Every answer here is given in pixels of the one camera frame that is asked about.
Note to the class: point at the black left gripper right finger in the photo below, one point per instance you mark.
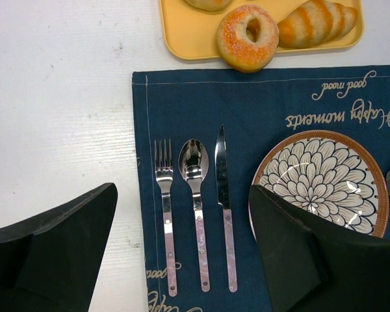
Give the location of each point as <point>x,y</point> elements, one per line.
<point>312,264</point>

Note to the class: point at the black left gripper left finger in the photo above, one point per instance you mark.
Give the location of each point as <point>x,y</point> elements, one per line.
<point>51,261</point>

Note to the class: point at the round twisted bread roll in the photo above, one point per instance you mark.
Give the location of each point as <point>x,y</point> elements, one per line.
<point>209,5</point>

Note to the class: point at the floral patterned ceramic plate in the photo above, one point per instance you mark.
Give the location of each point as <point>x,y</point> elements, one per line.
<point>330,175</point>

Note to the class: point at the dark blue cloth placemat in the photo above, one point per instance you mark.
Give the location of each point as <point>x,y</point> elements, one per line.
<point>257,111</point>

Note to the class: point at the sugared orange donut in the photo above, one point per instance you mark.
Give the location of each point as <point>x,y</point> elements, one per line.
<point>247,38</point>

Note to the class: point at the small striped croissant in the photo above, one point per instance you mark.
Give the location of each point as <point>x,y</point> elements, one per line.
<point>316,22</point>

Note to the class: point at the yellow plastic tray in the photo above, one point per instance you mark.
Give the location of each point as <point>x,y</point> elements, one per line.
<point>189,33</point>

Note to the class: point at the knife with pink handle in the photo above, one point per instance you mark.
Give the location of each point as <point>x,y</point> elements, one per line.
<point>223,199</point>

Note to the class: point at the fork with pink handle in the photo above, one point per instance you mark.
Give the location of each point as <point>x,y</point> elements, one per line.
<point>164,177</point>

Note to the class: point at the spoon with pink handle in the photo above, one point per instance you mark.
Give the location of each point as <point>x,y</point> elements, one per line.
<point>193,166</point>

